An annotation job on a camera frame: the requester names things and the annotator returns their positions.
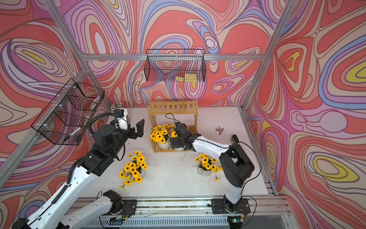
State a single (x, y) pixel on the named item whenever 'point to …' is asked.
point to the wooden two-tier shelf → (175, 107)
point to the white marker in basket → (72, 134)
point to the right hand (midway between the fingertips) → (179, 143)
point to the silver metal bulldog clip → (220, 130)
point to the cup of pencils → (116, 106)
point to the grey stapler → (234, 139)
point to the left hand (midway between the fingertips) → (136, 118)
